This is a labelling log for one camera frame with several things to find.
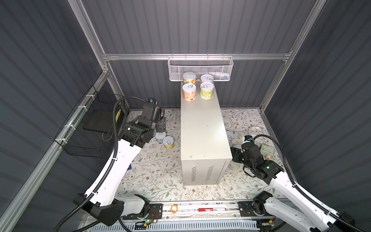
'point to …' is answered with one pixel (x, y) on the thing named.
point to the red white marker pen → (212, 209)
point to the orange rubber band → (174, 212)
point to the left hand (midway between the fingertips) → (155, 120)
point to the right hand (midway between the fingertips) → (235, 151)
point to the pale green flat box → (267, 151)
